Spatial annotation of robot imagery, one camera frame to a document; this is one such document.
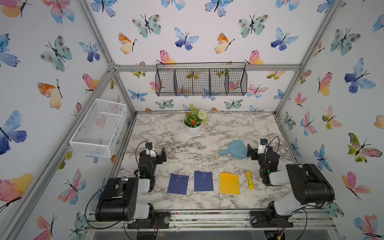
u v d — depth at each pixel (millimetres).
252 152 824
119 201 429
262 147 795
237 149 1027
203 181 868
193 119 954
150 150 755
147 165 675
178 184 862
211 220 755
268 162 696
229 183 879
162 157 823
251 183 842
